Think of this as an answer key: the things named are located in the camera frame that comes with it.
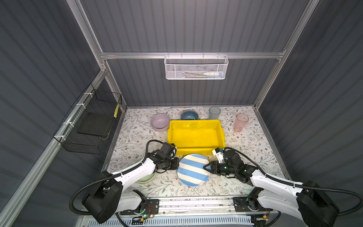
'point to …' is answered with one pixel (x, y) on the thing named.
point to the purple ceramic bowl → (159, 122)
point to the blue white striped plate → (191, 171)
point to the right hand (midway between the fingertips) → (206, 169)
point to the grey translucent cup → (214, 112)
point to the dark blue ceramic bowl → (189, 115)
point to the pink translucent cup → (241, 119)
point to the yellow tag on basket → (116, 111)
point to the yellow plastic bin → (196, 137)
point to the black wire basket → (86, 129)
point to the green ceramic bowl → (146, 178)
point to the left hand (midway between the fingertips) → (179, 165)
